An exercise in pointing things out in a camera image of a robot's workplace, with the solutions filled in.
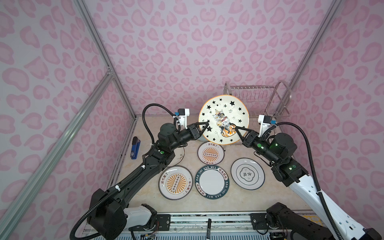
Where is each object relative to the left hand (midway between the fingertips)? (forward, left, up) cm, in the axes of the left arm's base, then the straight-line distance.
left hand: (209, 122), depth 64 cm
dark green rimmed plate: (-12, -3, -38) cm, 40 cm away
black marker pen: (-34, +1, -38) cm, 51 cm away
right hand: (-3, -11, 0) cm, 12 cm away
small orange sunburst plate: (+6, -3, -38) cm, 39 cm away
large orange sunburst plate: (-12, +18, -38) cm, 44 cm away
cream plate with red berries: (+7, +18, -38) cm, 43 cm away
